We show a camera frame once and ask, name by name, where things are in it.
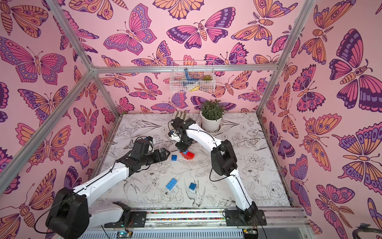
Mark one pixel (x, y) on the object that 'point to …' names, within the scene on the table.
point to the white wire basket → (195, 76)
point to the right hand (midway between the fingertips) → (184, 146)
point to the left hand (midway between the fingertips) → (166, 153)
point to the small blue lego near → (192, 186)
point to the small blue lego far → (174, 157)
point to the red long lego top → (189, 156)
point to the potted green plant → (212, 113)
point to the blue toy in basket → (189, 81)
